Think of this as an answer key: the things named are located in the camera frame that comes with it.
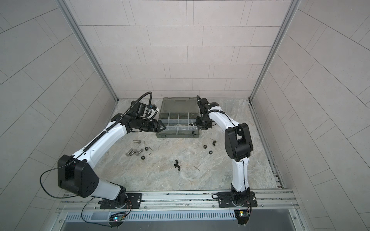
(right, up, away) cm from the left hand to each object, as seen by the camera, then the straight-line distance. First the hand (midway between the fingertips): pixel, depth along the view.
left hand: (165, 125), depth 79 cm
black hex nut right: (+27, -18, +9) cm, 33 cm away
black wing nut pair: (+6, -24, +3) cm, 25 cm away
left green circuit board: (-18, -41, -15) cm, 47 cm away
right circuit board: (+39, -42, -10) cm, 58 cm away
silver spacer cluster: (-22, -17, +8) cm, 28 cm away
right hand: (+20, -3, +14) cm, 24 cm away
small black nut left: (-13, -16, +10) cm, 23 cm away
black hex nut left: (-14, -20, +6) cm, 25 cm away
